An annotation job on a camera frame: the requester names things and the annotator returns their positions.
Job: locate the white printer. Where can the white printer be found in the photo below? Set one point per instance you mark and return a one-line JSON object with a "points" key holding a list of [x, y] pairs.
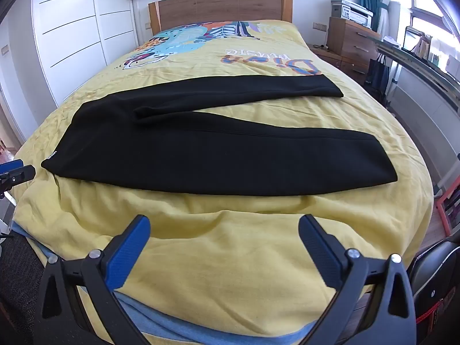
{"points": [[354, 12]]}

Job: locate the wooden headboard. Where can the wooden headboard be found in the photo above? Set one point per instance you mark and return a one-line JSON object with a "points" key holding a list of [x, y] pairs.
{"points": [[215, 7]]}

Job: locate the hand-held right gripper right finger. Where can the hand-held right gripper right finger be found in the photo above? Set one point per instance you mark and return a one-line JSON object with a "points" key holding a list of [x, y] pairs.
{"points": [[318, 248]]}

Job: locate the black pants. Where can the black pants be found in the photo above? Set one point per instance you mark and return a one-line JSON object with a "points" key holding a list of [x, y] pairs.
{"points": [[215, 158]]}

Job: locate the wall socket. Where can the wall socket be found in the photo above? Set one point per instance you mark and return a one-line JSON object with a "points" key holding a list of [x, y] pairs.
{"points": [[319, 26]]}

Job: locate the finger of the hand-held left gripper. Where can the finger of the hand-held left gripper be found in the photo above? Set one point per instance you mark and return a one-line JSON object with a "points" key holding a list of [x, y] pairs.
{"points": [[19, 176], [10, 166]]}

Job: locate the yellow printed blanket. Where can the yellow printed blanket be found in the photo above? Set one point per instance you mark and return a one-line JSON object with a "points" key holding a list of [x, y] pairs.
{"points": [[251, 258]]}

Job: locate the white wardrobe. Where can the white wardrobe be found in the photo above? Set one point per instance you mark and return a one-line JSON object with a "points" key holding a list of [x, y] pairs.
{"points": [[72, 25]]}

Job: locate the orange stool frame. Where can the orange stool frame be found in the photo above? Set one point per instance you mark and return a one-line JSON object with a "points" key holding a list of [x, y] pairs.
{"points": [[440, 208]]}

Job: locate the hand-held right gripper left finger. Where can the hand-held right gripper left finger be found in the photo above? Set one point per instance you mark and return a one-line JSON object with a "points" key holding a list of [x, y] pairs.
{"points": [[124, 255]]}

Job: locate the low wooden nightstand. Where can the low wooden nightstand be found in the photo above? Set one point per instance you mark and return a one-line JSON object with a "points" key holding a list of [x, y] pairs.
{"points": [[345, 63]]}

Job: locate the black bag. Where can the black bag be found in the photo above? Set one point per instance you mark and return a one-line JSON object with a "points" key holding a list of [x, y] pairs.
{"points": [[377, 75]]}

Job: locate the wall switch beside wardrobe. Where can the wall switch beside wardrobe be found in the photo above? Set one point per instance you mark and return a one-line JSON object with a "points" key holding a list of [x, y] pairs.
{"points": [[4, 49]]}

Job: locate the dark grey woven cloth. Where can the dark grey woven cloth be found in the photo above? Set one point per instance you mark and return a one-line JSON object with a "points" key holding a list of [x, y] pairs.
{"points": [[18, 287]]}

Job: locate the glass top desk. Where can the glass top desk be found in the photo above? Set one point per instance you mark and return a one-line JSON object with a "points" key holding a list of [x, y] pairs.
{"points": [[420, 63]]}

